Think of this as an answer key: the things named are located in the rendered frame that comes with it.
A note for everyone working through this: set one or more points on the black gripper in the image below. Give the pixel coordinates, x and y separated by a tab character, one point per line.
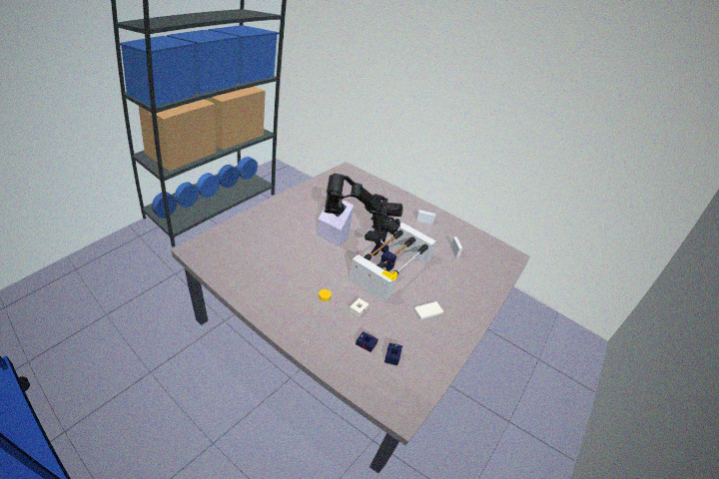
377	234

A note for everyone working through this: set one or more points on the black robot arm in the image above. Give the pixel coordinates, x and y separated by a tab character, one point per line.
373	204

